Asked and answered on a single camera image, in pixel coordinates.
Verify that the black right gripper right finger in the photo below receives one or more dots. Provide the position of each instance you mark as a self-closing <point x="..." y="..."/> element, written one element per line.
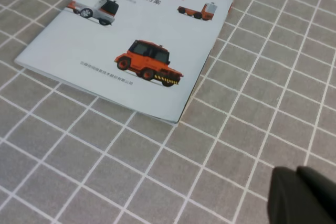
<point x="321" y="187"/>

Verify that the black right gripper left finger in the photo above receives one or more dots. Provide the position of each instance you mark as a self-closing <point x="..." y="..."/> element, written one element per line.
<point x="291" y="201"/>

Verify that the white logistics brochure book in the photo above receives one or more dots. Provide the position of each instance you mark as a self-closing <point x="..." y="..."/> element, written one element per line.
<point x="145" y="55"/>

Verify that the grey grid tablecloth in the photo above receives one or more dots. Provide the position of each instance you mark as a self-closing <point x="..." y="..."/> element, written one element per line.
<point x="265" y="98"/>

